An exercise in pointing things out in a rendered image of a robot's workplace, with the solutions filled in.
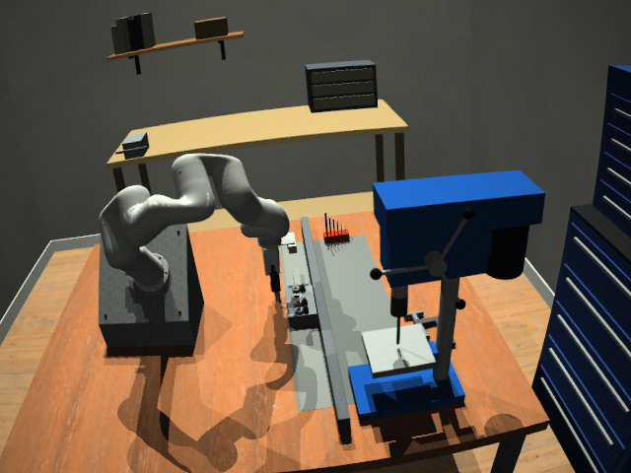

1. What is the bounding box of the orange drill bit holder with black bits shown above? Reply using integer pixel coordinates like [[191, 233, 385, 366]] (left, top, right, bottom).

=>
[[323, 213, 349, 243]]

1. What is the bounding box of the blue drill press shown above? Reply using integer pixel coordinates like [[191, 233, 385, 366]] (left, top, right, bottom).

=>
[[348, 170, 545, 422]]

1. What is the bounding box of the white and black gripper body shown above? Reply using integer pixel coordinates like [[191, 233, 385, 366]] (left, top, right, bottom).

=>
[[259, 244, 280, 276]]

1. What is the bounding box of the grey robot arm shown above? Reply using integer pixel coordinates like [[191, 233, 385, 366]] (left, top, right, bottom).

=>
[[99, 154, 297, 293]]

